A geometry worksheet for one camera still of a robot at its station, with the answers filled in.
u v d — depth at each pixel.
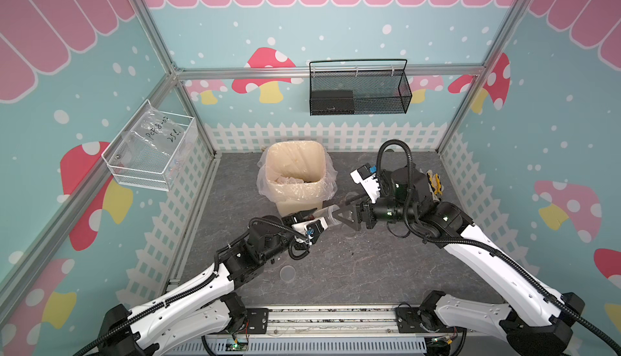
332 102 0.92
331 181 0.79
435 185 1.07
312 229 0.57
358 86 0.94
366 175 0.56
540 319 0.38
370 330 0.74
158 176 0.63
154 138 0.72
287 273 0.83
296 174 1.00
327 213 0.62
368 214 0.54
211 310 0.61
